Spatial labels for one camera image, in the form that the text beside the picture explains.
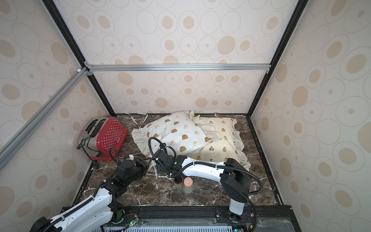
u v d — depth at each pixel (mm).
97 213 572
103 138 853
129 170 627
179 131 900
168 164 607
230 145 891
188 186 745
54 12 685
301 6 673
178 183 768
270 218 733
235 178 478
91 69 913
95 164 883
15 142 532
